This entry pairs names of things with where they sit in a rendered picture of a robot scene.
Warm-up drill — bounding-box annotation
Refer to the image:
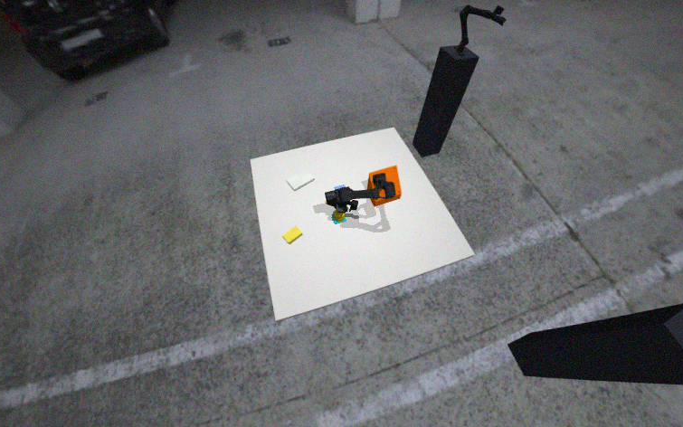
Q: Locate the yellow rectangular block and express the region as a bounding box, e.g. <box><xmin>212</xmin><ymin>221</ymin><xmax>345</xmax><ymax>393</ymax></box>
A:
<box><xmin>283</xmin><ymin>226</ymin><xmax>303</xmax><ymax>245</ymax></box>

